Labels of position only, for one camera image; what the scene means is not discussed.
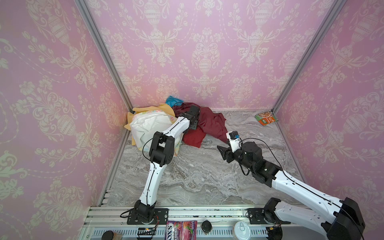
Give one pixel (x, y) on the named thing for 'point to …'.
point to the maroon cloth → (212, 123)
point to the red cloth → (194, 137)
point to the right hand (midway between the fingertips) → (223, 143)
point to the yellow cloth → (163, 108)
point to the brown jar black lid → (111, 235)
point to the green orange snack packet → (266, 117)
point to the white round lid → (242, 231)
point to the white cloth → (143, 125)
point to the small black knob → (206, 226)
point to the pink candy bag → (181, 230)
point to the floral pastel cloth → (177, 141)
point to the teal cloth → (173, 102)
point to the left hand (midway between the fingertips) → (190, 124)
